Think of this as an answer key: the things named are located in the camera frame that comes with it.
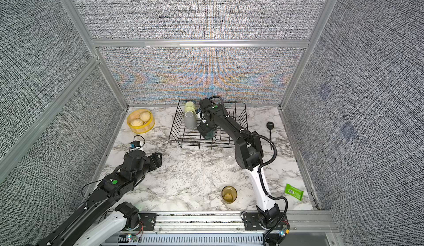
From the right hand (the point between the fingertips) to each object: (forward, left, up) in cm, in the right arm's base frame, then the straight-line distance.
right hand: (209, 122), depth 96 cm
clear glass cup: (-19, -12, -10) cm, 25 cm away
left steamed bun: (+4, +46, -5) cm, 46 cm away
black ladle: (+4, -40, -9) cm, 41 cm away
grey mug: (+3, +11, -1) cm, 12 cm away
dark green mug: (-3, 0, -8) cm, 8 cm away
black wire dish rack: (-3, +11, -11) cm, 16 cm away
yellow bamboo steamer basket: (+3, +39, -7) cm, 40 cm away
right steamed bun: (+10, +41, -5) cm, 43 cm away
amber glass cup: (-37, -10, -10) cm, 39 cm away
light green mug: (+12, +12, +1) cm, 17 cm away
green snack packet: (-36, -42, -9) cm, 56 cm away
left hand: (-23, +23, +5) cm, 33 cm away
